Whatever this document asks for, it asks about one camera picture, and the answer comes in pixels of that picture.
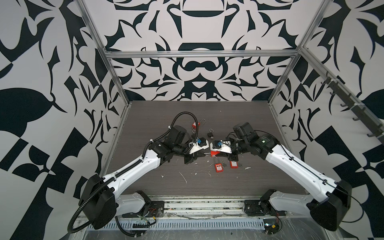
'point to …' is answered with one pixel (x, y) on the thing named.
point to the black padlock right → (210, 135)
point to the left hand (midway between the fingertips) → (205, 150)
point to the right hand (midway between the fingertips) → (217, 149)
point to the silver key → (224, 165)
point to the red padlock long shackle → (234, 164)
